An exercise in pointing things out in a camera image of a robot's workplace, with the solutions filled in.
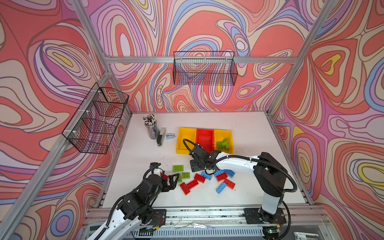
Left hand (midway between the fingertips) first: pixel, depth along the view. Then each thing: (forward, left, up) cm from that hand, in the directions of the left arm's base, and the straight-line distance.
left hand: (172, 176), depth 78 cm
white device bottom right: (-25, -61, -7) cm, 67 cm away
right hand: (+8, -14, -7) cm, 18 cm away
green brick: (+3, -3, -10) cm, 11 cm away
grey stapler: (+28, +11, -5) cm, 31 cm away
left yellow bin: (+32, -8, -5) cm, 33 cm away
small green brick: (+22, -33, -6) cm, 40 cm away
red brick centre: (+3, -28, -8) cm, 29 cm away
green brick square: (+4, -7, -8) cm, 11 cm away
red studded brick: (-2, -32, -7) cm, 32 cm away
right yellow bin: (+30, -29, -5) cm, 42 cm away
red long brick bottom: (-4, -6, -8) cm, 11 cm away
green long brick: (+8, -2, -7) cm, 11 cm away
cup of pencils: (+32, +16, +9) cm, 37 cm away
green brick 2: (+23, -30, -7) cm, 38 cm away
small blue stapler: (+32, +6, -7) cm, 33 cm away
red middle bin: (+32, -20, -10) cm, 39 cm away
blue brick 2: (+4, -33, -6) cm, 34 cm away
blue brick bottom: (-4, -27, -7) cm, 28 cm away
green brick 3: (+26, -33, -5) cm, 42 cm away
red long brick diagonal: (-1, -11, -8) cm, 14 cm away
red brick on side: (+2, -15, -9) cm, 18 cm away
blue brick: (+2, -21, -7) cm, 22 cm away
